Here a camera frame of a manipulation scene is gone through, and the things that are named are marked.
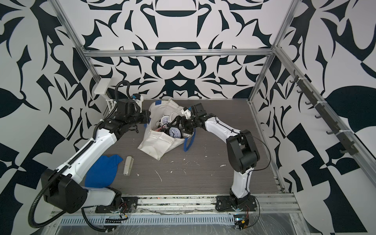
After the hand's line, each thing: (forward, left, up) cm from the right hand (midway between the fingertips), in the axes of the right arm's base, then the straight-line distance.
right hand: (174, 126), depth 86 cm
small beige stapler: (-18, +26, -12) cm, 34 cm away
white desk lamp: (+22, +46, +10) cm, 52 cm away
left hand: (+4, +13, +11) cm, 17 cm away
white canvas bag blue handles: (-9, +9, -1) cm, 13 cm away
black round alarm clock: (-3, -1, -2) cm, 4 cm away
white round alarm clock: (+11, +7, -8) cm, 15 cm away
